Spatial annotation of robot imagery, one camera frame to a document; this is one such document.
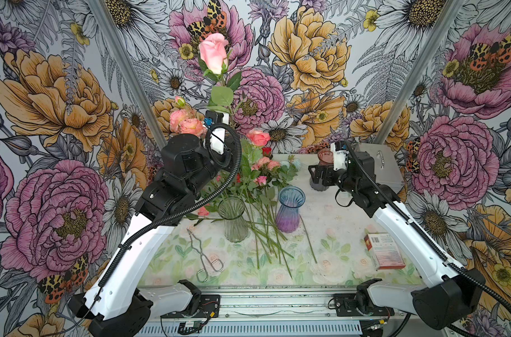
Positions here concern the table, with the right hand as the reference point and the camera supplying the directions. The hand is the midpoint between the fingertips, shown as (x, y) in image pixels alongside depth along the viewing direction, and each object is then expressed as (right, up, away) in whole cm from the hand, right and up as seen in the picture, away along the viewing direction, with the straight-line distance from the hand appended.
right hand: (318, 171), depth 77 cm
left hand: (-27, +7, -19) cm, 34 cm away
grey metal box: (+36, +3, +19) cm, 41 cm away
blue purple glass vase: (-10, -10, +3) cm, 15 cm away
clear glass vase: (-32, -14, +4) cm, 35 cm away
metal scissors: (-38, -37, +6) cm, 53 cm away
